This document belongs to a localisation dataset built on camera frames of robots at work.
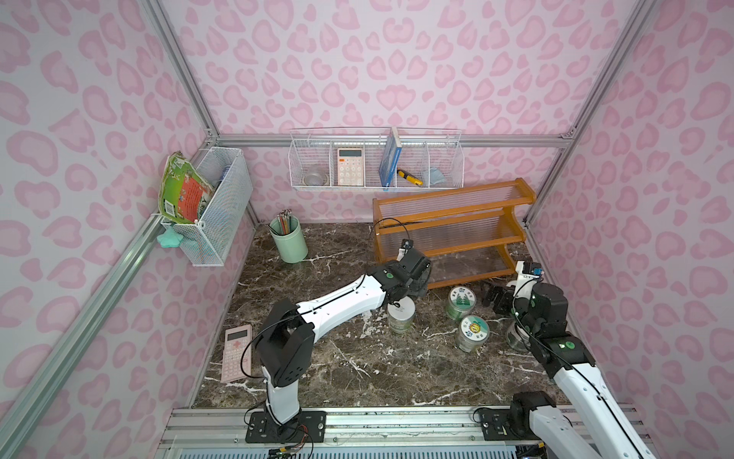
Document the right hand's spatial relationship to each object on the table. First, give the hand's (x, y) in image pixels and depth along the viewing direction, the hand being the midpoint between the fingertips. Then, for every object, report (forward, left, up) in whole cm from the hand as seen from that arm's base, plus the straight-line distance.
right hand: (495, 281), depth 78 cm
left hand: (+6, +23, -5) cm, 24 cm away
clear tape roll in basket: (+35, +53, +8) cm, 64 cm away
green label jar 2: (-5, +25, -10) cm, 28 cm away
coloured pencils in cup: (+26, +65, -3) cm, 70 cm away
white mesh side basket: (+3, +74, +13) cm, 76 cm away
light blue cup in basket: (+41, +12, +4) cm, 43 cm away
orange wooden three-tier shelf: (+36, -1, -20) cm, 41 cm away
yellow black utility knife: (+35, +22, +7) cm, 42 cm away
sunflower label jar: (-10, +5, -11) cm, 16 cm away
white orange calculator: (+36, +42, +11) cm, 56 cm away
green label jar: (0, +7, -12) cm, 14 cm away
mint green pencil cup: (+22, +64, -12) cm, 68 cm away
